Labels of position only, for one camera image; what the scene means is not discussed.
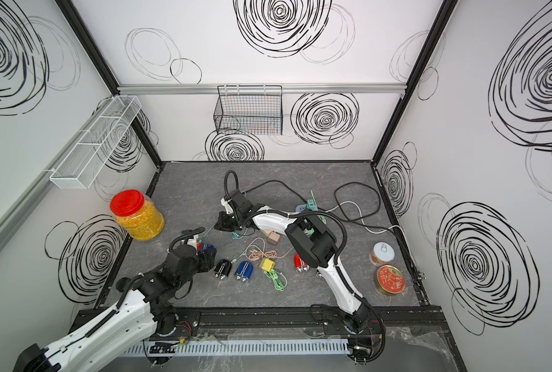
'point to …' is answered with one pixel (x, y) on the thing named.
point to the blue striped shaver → (244, 271)
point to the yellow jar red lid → (137, 215)
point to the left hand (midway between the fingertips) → (211, 252)
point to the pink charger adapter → (274, 238)
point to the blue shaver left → (209, 249)
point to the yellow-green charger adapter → (267, 264)
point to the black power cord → (360, 218)
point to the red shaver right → (300, 265)
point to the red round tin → (390, 280)
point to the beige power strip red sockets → (267, 232)
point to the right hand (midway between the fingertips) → (214, 228)
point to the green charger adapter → (312, 204)
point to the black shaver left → (222, 269)
